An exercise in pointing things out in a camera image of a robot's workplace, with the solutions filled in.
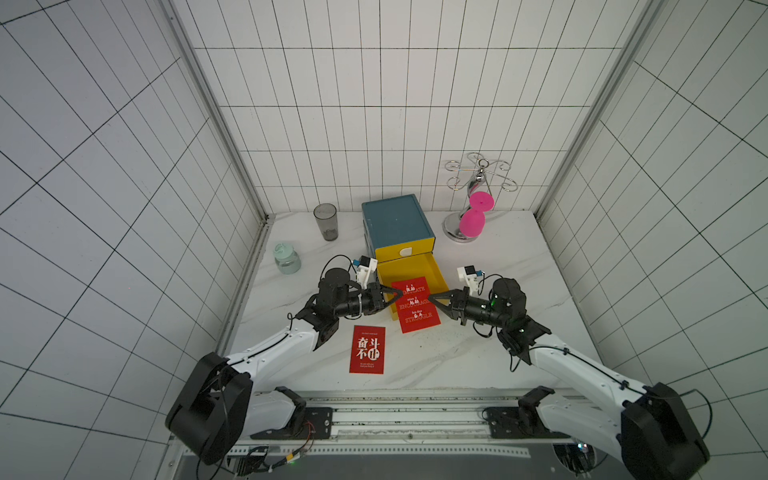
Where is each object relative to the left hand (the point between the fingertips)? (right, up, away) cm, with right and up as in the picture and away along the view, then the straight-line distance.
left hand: (399, 298), depth 76 cm
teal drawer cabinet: (0, +19, +14) cm, 23 cm away
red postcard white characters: (-9, -16, +9) cm, 21 cm away
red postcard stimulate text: (+4, -2, -3) cm, 6 cm away
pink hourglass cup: (+25, +21, +19) cm, 38 cm away
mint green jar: (-37, +8, +22) cm, 44 cm away
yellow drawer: (+2, +12, +8) cm, 15 cm away
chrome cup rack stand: (+26, +38, +16) cm, 48 cm away
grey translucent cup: (-25, +24, +27) cm, 43 cm away
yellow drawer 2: (+5, +6, +18) cm, 20 cm away
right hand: (+8, +2, -2) cm, 8 cm away
